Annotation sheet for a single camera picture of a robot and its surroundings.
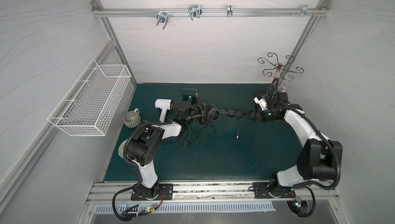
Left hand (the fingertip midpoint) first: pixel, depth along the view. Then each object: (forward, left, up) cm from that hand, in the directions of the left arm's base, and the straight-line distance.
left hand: (217, 110), depth 81 cm
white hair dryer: (+14, +34, -14) cm, 39 cm away
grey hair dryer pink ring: (-3, +2, +1) cm, 4 cm away
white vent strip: (-41, +15, -20) cm, 48 cm away
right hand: (+1, -19, -6) cm, 20 cm away
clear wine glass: (+14, -38, +4) cm, 40 cm away
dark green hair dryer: (+24, +18, -14) cm, 33 cm away
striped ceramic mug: (+4, +54, -17) cm, 57 cm away
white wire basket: (-8, +60, +11) cm, 61 cm away
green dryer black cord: (-4, +10, -19) cm, 22 cm away
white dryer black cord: (-9, +20, -19) cm, 29 cm away
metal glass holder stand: (+24, -36, +11) cm, 44 cm away
